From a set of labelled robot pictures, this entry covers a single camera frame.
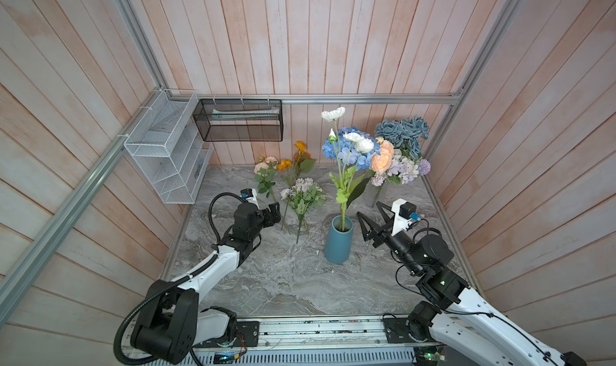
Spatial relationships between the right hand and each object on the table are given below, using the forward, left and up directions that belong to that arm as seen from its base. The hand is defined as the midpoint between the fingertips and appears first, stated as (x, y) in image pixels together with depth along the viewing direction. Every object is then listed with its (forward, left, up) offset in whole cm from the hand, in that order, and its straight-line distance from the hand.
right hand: (369, 209), depth 66 cm
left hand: (+10, +31, -17) cm, 37 cm away
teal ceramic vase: (-3, +7, -13) cm, 16 cm away
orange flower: (+44, +20, -25) cm, 55 cm away
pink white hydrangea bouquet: (+18, -15, -3) cm, 24 cm away
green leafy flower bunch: (+23, +21, -25) cm, 40 cm away
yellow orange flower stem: (+39, +39, -28) cm, 62 cm away
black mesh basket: (+50, +48, -5) cm, 69 cm away
